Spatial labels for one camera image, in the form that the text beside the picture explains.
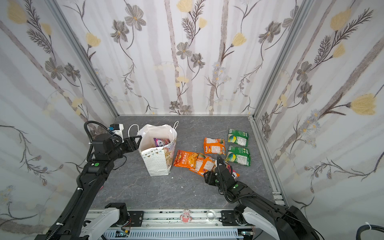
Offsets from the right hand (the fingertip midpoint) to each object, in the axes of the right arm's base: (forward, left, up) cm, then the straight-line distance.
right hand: (203, 172), depth 85 cm
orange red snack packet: (+9, +11, -4) cm, 15 cm away
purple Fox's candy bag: (+12, +25, +12) cm, 30 cm away
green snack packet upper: (+28, -26, -3) cm, 38 cm away
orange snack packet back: (+19, -7, -2) cm, 21 cm away
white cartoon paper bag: (+3, +25, +9) cm, 26 cm away
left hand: (+12, +37, +20) cm, 44 cm away
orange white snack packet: (+6, -1, -2) cm, 7 cm away
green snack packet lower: (+13, -24, -3) cm, 27 cm away
